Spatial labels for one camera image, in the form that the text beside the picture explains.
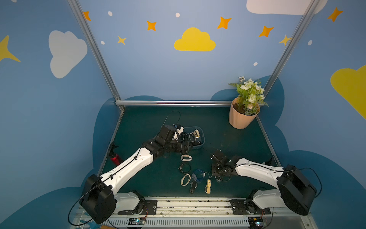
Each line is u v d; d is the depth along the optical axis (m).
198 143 0.98
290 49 0.84
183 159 0.91
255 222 0.71
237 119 0.99
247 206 0.66
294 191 0.43
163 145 0.60
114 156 0.80
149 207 0.75
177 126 0.72
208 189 0.78
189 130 1.02
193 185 0.82
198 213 0.73
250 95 0.90
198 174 0.85
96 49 0.84
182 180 0.82
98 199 0.39
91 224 0.70
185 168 0.88
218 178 0.84
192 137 1.01
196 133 1.01
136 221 0.71
